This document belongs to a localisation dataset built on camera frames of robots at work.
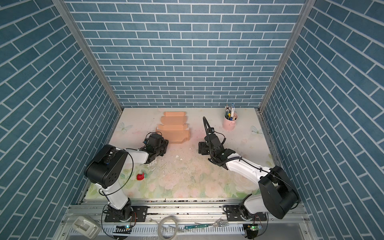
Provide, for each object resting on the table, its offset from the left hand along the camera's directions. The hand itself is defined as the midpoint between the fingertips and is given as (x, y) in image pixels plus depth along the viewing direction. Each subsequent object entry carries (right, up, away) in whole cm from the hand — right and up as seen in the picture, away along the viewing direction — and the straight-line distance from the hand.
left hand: (170, 140), depth 99 cm
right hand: (+21, 0, -11) cm, 24 cm away
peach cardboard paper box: (+1, +9, +13) cm, 16 cm away
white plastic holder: (-33, -36, -30) cm, 57 cm away
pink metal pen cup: (+41, +10, +4) cm, 42 cm away
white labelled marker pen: (+42, +20, -2) cm, 46 cm away
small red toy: (-14, -19, -14) cm, 28 cm away
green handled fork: (+30, -37, -28) cm, 55 cm away
